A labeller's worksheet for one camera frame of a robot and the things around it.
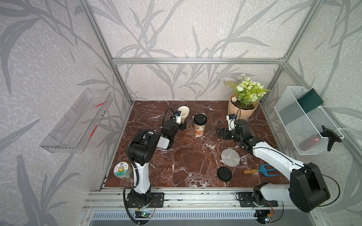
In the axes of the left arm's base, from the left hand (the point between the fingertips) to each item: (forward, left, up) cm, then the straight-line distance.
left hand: (183, 115), depth 96 cm
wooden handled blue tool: (-34, -48, -10) cm, 59 cm away
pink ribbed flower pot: (+3, -42, -1) cm, 42 cm away
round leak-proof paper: (-25, -31, -12) cm, 41 cm away
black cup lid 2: (-35, -25, -11) cm, 45 cm away
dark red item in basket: (-30, -59, +17) cm, 69 cm away
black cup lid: (-7, -11, +5) cm, 14 cm away
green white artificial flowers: (+3, -39, +19) cm, 44 cm away
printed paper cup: (-11, -11, -3) cm, 15 cm away
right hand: (-12, -24, +2) cm, 27 cm away
